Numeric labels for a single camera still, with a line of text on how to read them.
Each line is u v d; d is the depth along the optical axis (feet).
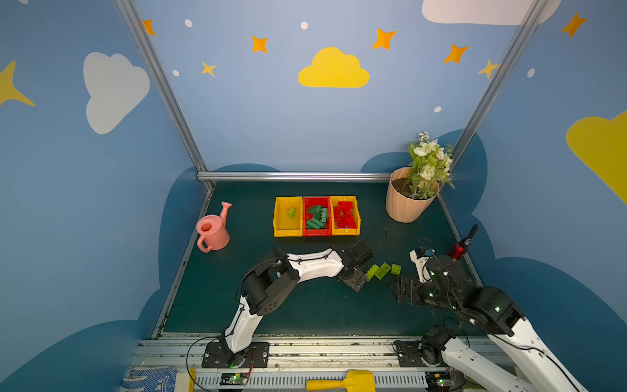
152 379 2.29
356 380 2.25
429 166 2.85
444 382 2.34
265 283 1.68
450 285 1.65
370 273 2.94
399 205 3.29
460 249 2.90
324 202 3.50
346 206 3.55
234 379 2.32
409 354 2.42
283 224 3.44
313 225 3.41
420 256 2.04
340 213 3.62
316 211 3.50
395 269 3.02
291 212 3.53
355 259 2.34
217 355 2.39
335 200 3.59
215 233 2.97
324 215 3.42
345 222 3.42
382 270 2.98
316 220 3.44
